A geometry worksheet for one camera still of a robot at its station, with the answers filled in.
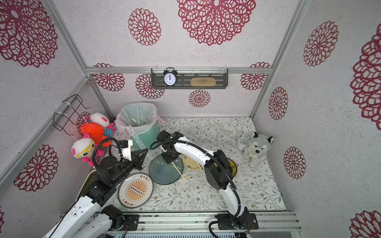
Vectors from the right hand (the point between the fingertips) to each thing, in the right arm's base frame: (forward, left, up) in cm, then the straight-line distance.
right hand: (168, 157), depth 88 cm
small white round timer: (+16, -48, -7) cm, 51 cm away
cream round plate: (0, -13, -7) cm, 15 cm away
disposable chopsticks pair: (-8, -11, -9) cm, 16 cm away
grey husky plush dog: (+2, -51, +5) cm, 51 cm away
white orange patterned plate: (-17, +18, -8) cm, 26 cm away
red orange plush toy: (+12, +45, +9) cm, 48 cm away
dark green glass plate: (-7, +3, -7) cm, 10 cm away
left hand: (-6, +7, +16) cm, 18 cm away
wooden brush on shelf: (+37, -20, +27) cm, 50 cm away
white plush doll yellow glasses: (-2, +44, +12) cm, 46 cm away
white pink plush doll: (+21, +45, 0) cm, 49 cm away
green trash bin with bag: (+26, +20, +7) cm, 34 cm away
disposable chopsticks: (-7, -6, -3) cm, 10 cm away
